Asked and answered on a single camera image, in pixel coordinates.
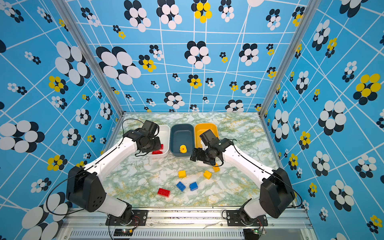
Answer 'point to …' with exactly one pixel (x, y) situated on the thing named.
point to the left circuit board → (120, 232)
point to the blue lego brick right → (193, 186)
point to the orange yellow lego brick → (216, 169)
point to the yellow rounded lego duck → (183, 149)
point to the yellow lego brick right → (207, 174)
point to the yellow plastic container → (199, 129)
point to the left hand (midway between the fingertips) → (159, 145)
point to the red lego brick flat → (164, 192)
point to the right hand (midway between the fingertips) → (197, 160)
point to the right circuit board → (253, 233)
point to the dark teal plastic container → (181, 134)
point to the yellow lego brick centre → (182, 174)
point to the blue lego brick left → (180, 186)
